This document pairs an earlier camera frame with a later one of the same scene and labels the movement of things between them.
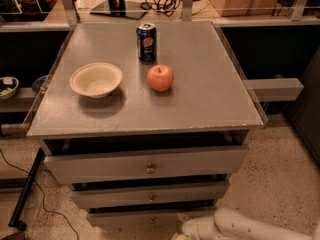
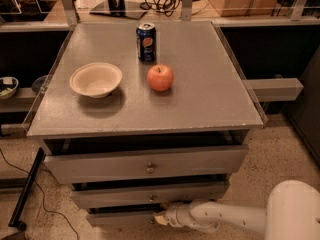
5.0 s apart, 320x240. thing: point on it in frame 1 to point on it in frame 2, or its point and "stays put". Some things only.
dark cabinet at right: [304, 113] stays put
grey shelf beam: [275, 89] stays put
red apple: [160, 77] stays put
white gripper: [192, 231] to [174, 214]
